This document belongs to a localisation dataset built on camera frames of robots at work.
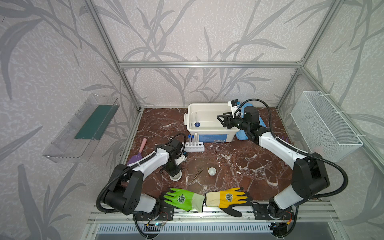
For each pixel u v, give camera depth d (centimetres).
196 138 89
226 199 75
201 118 110
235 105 72
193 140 89
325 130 65
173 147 72
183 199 77
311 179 44
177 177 82
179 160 79
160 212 72
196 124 108
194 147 94
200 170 88
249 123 65
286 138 102
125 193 42
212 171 86
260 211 74
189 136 86
